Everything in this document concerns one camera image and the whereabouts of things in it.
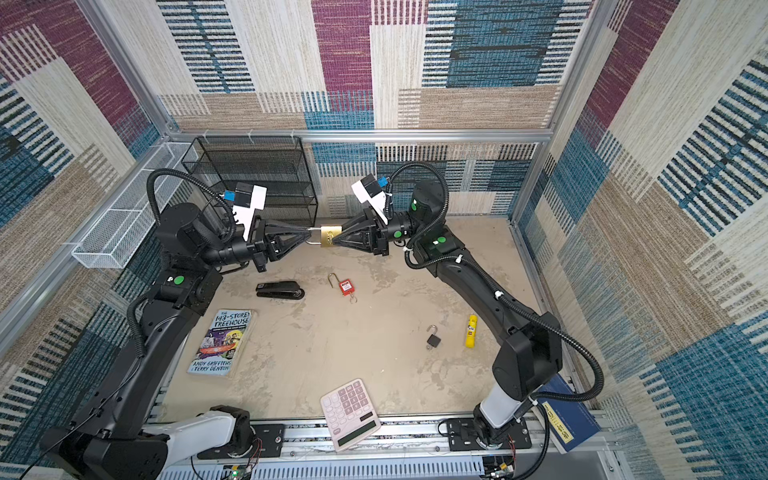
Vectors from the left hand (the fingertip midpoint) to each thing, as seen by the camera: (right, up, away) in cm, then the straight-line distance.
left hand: (313, 234), depth 57 cm
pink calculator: (+5, -44, +19) cm, 49 cm away
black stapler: (-21, -16, +42) cm, 50 cm away
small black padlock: (+27, -29, +33) cm, 52 cm away
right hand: (+3, -2, +2) cm, 4 cm away
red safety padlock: (0, -15, +43) cm, 45 cm away
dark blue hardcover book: (+59, -45, +18) cm, 76 cm away
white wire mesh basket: (-50, 0, +15) cm, 52 cm away
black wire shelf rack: (-24, +27, +48) cm, 60 cm away
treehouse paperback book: (-34, -30, +30) cm, 55 cm away
